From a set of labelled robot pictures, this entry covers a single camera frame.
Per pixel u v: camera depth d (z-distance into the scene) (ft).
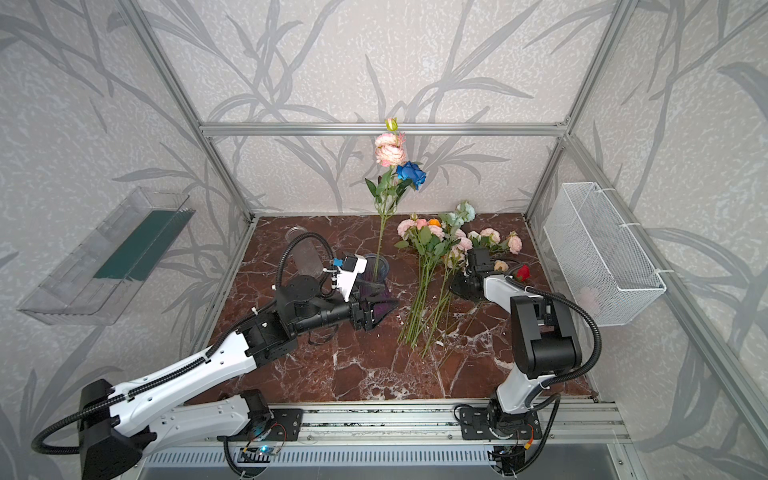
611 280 1.96
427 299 3.08
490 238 3.57
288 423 2.42
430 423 2.48
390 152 2.27
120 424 1.28
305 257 3.16
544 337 1.54
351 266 1.88
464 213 3.65
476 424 2.41
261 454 2.34
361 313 1.84
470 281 2.82
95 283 2.09
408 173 2.26
